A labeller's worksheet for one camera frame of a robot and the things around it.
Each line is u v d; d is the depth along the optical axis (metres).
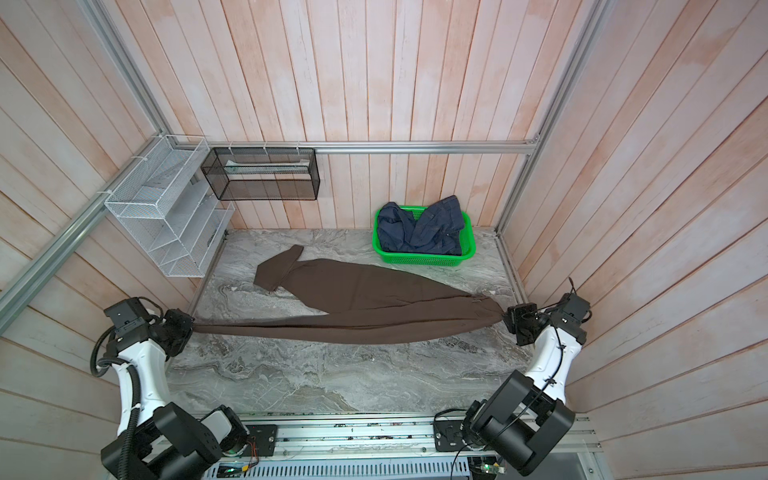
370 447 0.73
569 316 0.61
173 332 0.68
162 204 0.70
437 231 1.10
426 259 1.07
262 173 1.04
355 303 0.98
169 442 0.40
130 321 0.58
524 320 0.68
